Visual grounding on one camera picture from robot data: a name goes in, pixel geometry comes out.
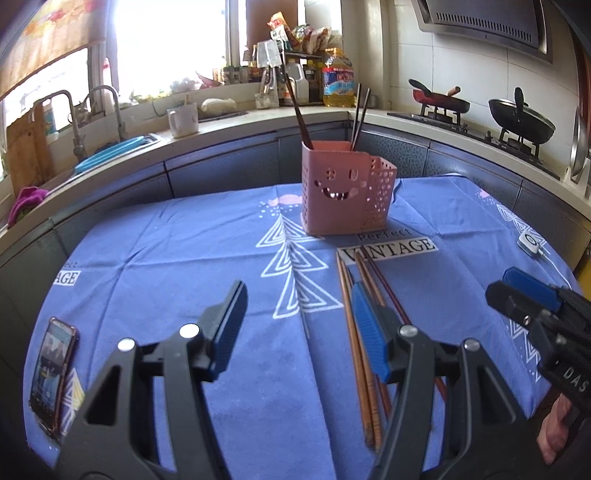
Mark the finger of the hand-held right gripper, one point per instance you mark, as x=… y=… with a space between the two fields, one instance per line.
x=512 y=302
x=531 y=286

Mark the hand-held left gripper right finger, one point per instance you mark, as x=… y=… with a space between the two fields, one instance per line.
x=369 y=332

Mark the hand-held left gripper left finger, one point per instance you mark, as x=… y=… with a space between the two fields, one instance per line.
x=228 y=327

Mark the bundle of wooden chopsticks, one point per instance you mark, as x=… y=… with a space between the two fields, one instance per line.
x=369 y=415

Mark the pink plastic utensil holder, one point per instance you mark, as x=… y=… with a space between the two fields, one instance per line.
x=332 y=212

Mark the person's right hand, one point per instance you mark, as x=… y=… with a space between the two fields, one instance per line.
x=554 y=429

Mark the blue printed tablecloth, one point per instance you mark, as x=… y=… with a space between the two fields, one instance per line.
x=184 y=258

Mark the steel pan lid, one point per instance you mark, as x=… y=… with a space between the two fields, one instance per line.
x=579 y=147

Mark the grey kitchen cabinets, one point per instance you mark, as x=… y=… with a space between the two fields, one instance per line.
x=221 y=166

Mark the black wok with lid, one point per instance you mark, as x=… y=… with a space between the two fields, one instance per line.
x=521 y=122

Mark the black gas stove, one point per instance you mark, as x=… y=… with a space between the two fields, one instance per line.
x=466 y=127

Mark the smartphone with red case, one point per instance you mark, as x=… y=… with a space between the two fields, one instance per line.
x=51 y=374

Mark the red frying pan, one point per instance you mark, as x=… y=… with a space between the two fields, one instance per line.
x=443 y=102

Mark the steel kitchen sink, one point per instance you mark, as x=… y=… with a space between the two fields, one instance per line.
x=152 y=138

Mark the blue plastic basin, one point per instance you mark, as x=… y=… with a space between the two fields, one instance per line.
x=111 y=152

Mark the white mug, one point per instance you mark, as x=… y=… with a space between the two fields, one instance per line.
x=183 y=121

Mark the white dough bag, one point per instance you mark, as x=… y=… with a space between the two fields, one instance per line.
x=217 y=106

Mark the small glass jar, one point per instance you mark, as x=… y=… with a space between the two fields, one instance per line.
x=262 y=101

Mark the steel kitchen faucet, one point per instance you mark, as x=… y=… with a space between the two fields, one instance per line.
x=120 y=122
x=76 y=134

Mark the magenta cloth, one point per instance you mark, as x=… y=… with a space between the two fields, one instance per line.
x=25 y=201

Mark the yellow cooking oil bottle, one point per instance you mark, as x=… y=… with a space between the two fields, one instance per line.
x=338 y=87

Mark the white plastic jug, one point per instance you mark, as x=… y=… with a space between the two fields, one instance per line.
x=298 y=87

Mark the row of spice jars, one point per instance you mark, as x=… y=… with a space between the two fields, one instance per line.
x=235 y=74

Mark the black spice rack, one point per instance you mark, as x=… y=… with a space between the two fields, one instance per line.
x=315 y=78

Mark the wooden cutting board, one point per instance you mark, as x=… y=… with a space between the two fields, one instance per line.
x=27 y=152

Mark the steel range hood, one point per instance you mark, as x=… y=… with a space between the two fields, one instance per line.
x=485 y=18

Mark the pile of snack packets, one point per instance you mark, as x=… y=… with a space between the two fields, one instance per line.
x=304 y=37

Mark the brown cardboard panel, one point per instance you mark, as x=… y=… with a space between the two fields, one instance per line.
x=258 y=18

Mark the patterned window blind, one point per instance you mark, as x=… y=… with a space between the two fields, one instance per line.
x=46 y=37

